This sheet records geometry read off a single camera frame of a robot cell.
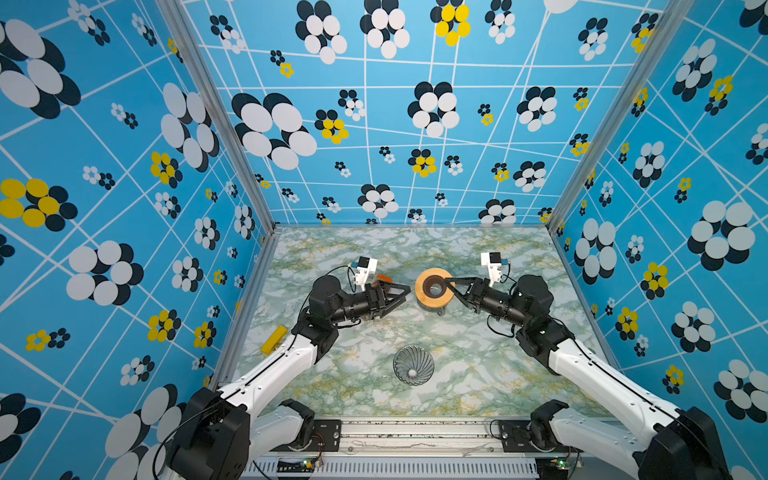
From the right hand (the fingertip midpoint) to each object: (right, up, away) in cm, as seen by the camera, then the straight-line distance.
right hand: (446, 284), depth 70 cm
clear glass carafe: (+2, -11, +25) cm, 28 cm away
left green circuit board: (-34, -43, 0) cm, 55 cm away
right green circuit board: (+25, -44, 0) cm, 50 cm away
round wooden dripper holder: (-3, -1, +2) cm, 4 cm away
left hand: (-9, -3, -2) cm, 10 cm away
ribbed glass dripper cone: (-7, -24, +12) cm, 28 cm away
